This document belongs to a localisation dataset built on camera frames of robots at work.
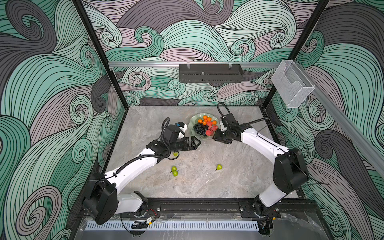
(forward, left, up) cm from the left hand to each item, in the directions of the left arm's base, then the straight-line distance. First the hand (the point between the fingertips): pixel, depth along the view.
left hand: (196, 142), depth 78 cm
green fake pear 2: (-8, +12, -17) cm, 22 cm away
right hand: (+8, -12, -7) cm, 16 cm away
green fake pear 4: (-7, -15, -17) cm, 23 cm away
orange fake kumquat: (+29, -8, -13) cm, 33 cm away
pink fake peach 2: (+15, -10, -12) cm, 21 cm away
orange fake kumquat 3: (+25, -7, -13) cm, 29 cm away
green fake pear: (-10, +10, +5) cm, 15 cm away
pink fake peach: (+24, -11, -14) cm, 30 cm away
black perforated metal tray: (+44, -10, +14) cm, 47 cm away
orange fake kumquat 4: (+26, -4, -13) cm, 29 cm away
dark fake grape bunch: (+19, -4, -13) cm, 24 cm away
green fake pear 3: (-11, +11, -17) cm, 23 cm away
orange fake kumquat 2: (+28, -11, -14) cm, 33 cm away
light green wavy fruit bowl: (+27, +1, -15) cm, 31 cm away
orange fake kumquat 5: (+25, -14, -13) cm, 31 cm away
